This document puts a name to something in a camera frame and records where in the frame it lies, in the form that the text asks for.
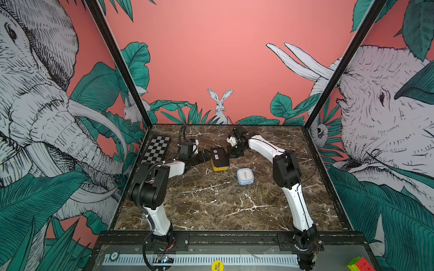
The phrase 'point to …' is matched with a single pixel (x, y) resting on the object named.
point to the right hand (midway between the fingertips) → (226, 154)
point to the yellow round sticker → (217, 265)
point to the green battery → (263, 192)
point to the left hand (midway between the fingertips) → (210, 152)
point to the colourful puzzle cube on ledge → (360, 263)
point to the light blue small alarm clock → (245, 176)
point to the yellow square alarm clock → (219, 159)
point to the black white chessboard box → (156, 149)
